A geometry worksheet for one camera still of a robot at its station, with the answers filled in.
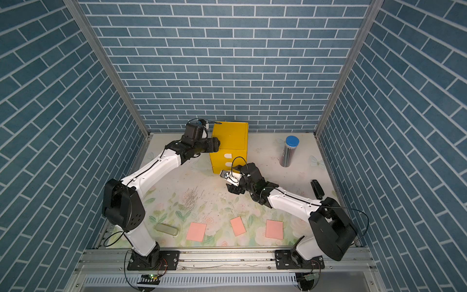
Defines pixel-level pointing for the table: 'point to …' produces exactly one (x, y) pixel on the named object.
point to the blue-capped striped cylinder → (292, 142)
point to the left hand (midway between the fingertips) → (218, 143)
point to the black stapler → (318, 190)
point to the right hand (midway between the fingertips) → (233, 174)
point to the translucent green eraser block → (166, 229)
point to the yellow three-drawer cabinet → (233, 151)
